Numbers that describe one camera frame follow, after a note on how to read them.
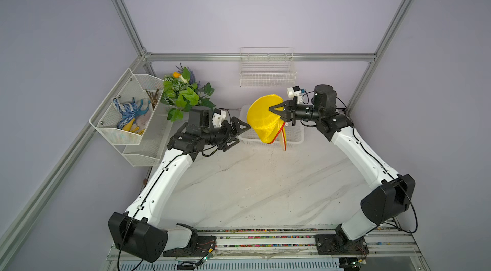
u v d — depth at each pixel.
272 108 0.69
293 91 0.70
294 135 1.02
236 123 0.63
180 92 0.79
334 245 0.73
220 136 0.60
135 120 0.75
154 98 0.84
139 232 0.37
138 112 0.80
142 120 0.76
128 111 0.72
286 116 0.64
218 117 0.68
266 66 0.95
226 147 0.70
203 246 0.74
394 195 0.42
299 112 0.64
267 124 0.68
